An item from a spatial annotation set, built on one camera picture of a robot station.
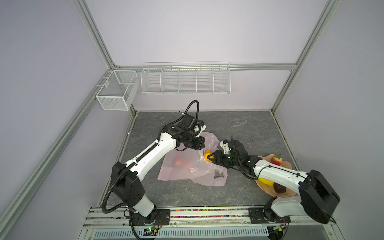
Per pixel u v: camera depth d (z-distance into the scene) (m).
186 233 1.57
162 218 0.73
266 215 0.67
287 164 0.86
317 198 0.42
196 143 0.69
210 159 0.78
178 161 0.87
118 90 1.02
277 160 0.85
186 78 0.98
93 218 0.75
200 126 0.69
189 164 0.78
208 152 0.83
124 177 0.39
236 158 0.64
